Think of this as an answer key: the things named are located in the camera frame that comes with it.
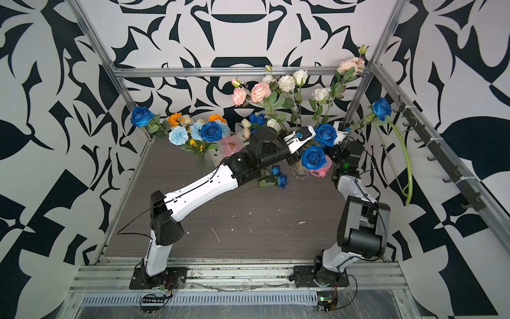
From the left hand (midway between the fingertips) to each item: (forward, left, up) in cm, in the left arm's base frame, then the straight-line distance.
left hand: (307, 131), depth 65 cm
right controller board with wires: (-42, -7, -42) cm, 60 cm away
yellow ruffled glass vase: (+9, -6, -37) cm, 38 cm away
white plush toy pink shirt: (+25, +28, -33) cm, 50 cm away
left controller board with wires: (-40, +56, -45) cm, 82 cm away
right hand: (+13, -9, -12) cm, 20 cm away
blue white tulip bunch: (+20, +17, -13) cm, 29 cm away
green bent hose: (-16, -34, -14) cm, 40 cm away
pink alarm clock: (+11, -18, -40) cm, 45 cm away
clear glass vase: (+15, +40, -34) cm, 55 cm away
